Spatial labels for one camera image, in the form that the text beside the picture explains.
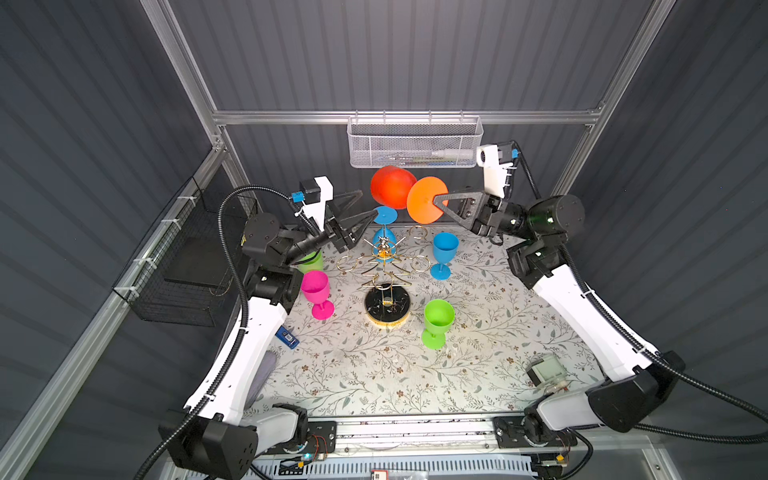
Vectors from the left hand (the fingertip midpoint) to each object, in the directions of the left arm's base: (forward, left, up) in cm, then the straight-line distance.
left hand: (368, 202), depth 57 cm
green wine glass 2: (-3, -19, -41) cm, 45 cm away
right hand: (-10, -11, +5) cm, 16 cm away
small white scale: (-21, -45, -43) cm, 66 cm away
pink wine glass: (+7, +18, -38) cm, 42 cm away
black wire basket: (0, +44, -19) cm, 48 cm away
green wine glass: (+13, +18, -35) cm, 42 cm away
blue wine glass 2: (+17, -23, -34) cm, 45 cm away
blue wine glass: (+5, -3, -18) cm, 19 cm away
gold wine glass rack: (+5, -4, -47) cm, 48 cm away
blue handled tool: (-5, +27, -46) cm, 53 cm away
